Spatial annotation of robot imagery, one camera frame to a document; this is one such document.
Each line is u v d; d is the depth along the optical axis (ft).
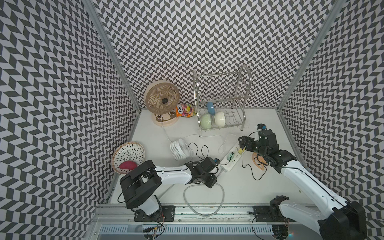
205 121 3.11
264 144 1.99
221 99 2.69
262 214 2.45
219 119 3.19
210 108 3.63
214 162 2.52
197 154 3.08
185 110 3.76
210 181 2.43
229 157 2.79
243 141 2.38
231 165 2.84
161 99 3.07
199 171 2.17
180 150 2.71
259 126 2.32
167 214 2.40
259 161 2.27
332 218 1.25
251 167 2.92
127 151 3.07
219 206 2.53
